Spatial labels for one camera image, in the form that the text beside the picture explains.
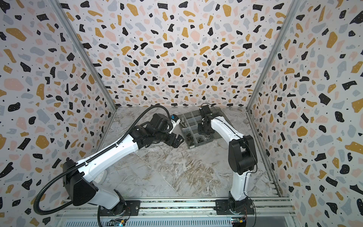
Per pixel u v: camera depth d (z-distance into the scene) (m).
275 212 0.75
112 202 0.61
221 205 0.75
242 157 0.51
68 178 0.39
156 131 0.57
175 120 0.67
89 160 0.43
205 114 0.75
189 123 1.05
